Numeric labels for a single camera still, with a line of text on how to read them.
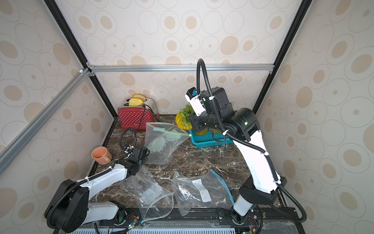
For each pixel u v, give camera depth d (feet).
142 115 3.36
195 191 2.30
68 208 1.34
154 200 2.25
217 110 1.23
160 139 2.93
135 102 3.35
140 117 3.38
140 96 3.49
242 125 1.14
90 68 2.95
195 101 1.56
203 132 3.38
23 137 1.81
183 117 1.95
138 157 2.25
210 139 3.47
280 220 2.40
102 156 2.90
